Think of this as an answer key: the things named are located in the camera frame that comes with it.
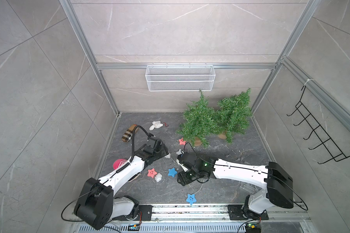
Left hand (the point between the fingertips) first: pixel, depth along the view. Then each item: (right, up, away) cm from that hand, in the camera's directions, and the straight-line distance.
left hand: (167, 148), depth 86 cm
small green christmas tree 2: (+39, +20, -5) cm, 44 cm away
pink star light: (-9, -15, -1) cm, 18 cm away
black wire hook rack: (+73, +2, -28) cm, 78 cm away
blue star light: (+3, -15, -1) cm, 15 cm away
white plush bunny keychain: (-10, +14, +21) cm, 27 cm away
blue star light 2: (+14, -26, -10) cm, 31 cm away
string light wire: (+17, -12, -21) cm, 30 cm away
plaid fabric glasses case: (-29, +7, +15) cm, 34 cm away
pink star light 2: (+9, +3, +13) cm, 16 cm away
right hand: (+9, -15, -9) cm, 20 cm away
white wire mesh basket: (+8, +47, +15) cm, 50 cm away
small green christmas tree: (+19, +16, -8) cm, 26 cm away
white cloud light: (-5, -17, -3) cm, 18 cm away
